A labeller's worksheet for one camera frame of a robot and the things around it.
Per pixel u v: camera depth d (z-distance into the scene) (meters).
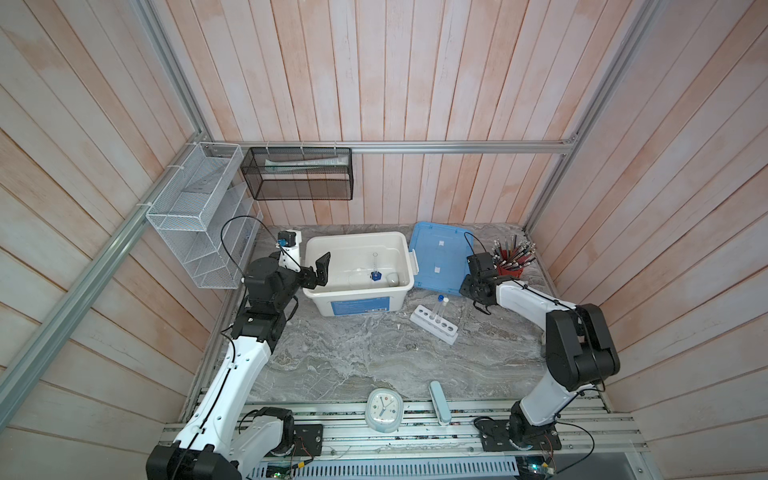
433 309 0.91
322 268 0.67
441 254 1.12
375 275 1.04
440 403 0.76
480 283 0.70
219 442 0.39
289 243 0.61
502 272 0.94
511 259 0.93
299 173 1.07
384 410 0.76
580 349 0.47
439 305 0.84
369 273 1.05
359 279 1.04
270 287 0.55
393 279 1.02
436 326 0.90
